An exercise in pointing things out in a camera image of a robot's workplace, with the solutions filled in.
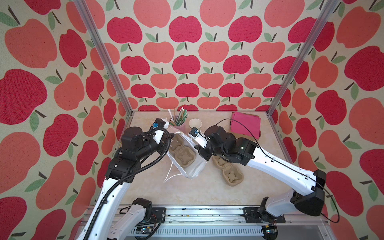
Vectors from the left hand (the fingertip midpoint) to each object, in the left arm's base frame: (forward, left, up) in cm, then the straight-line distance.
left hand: (174, 135), depth 64 cm
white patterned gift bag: (-8, -8, -20) cm, 23 cm away
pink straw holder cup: (+22, -2, -20) cm, 30 cm away
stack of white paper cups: (+28, -10, -24) cm, 38 cm away
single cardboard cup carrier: (+4, -4, -26) cm, 27 cm away
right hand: (+1, -12, -7) cm, 14 cm away
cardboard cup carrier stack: (-5, -31, -32) cm, 45 cm away
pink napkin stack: (+34, -49, -32) cm, 68 cm away
